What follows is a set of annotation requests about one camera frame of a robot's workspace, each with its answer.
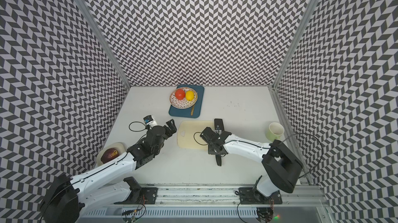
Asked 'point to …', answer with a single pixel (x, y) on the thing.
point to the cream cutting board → (188, 133)
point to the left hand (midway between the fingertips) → (168, 124)
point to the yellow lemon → (189, 95)
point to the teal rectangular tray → (186, 112)
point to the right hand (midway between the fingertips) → (216, 151)
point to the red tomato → (180, 94)
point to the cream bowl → (119, 146)
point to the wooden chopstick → (192, 110)
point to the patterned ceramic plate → (182, 103)
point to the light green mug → (275, 131)
